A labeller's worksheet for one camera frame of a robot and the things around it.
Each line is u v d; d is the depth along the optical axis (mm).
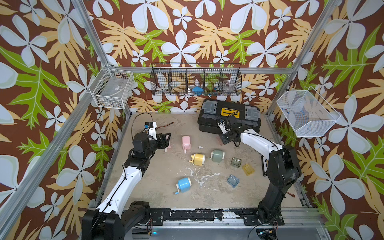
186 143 942
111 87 859
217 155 887
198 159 870
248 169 908
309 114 819
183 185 780
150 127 680
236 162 942
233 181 862
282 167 486
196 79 985
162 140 700
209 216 751
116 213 407
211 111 980
